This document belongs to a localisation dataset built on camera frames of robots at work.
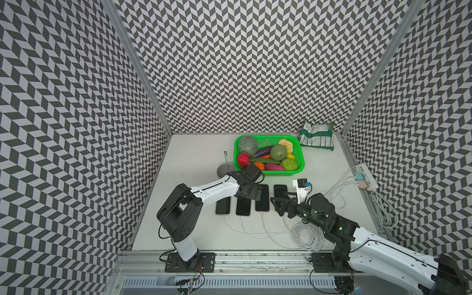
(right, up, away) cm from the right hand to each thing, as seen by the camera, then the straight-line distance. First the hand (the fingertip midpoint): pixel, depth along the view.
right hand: (277, 200), depth 74 cm
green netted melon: (-11, +24, +22) cm, 34 cm away
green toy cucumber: (-2, +15, +25) cm, 29 cm away
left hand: (-12, -1, +14) cm, 19 cm away
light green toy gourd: (+9, +13, +19) cm, 25 cm away
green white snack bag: (+31, +29, +34) cm, 55 cm away
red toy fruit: (-14, +16, +21) cm, 30 cm away
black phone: (-24, -7, +13) cm, 28 cm away
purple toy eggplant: (-3, +19, +28) cm, 34 cm away
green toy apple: (+5, +19, +25) cm, 32 cm away
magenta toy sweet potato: (0, +12, +20) cm, 23 cm away
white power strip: (+52, +3, +19) cm, 56 cm away
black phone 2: (-14, -7, +14) cm, 21 cm away
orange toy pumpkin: (-5, +12, +21) cm, 25 cm away
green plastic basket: (+13, +25, +31) cm, 42 cm away
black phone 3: (+4, 0, +17) cm, 17 cm away
